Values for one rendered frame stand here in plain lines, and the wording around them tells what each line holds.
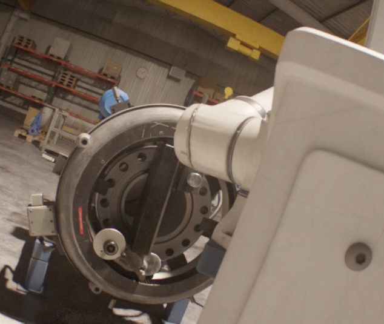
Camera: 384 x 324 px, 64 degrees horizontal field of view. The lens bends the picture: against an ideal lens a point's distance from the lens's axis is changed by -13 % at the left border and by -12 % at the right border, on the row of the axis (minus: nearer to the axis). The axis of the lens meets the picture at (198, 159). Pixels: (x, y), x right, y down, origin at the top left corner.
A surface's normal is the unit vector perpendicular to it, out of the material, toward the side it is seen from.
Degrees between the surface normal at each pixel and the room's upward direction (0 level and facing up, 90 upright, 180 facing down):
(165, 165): 90
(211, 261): 90
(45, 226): 90
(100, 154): 90
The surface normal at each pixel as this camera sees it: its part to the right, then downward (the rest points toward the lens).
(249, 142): -0.55, -0.26
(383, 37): -0.17, -0.10
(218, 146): -0.61, -0.04
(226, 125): -0.41, -0.51
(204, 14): 0.25, 0.06
